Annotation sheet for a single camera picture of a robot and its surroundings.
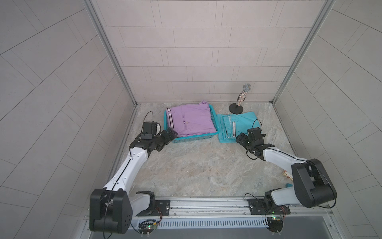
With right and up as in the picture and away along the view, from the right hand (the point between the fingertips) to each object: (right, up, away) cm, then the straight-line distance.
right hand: (239, 138), depth 93 cm
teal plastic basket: (-33, +1, -3) cm, 33 cm away
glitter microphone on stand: (+3, +20, +19) cm, 28 cm away
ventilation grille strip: (-38, -35, -25) cm, 58 cm away
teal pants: (-4, +8, +8) cm, 12 cm away
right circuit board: (+10, -36, -24) cm, 45 cm away
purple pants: (-31, +12, +2) cm, 33 cm away
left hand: (-39, +4, -10) cm, 41 cm away
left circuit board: (-49, -34, -28) cm, 66 cm away
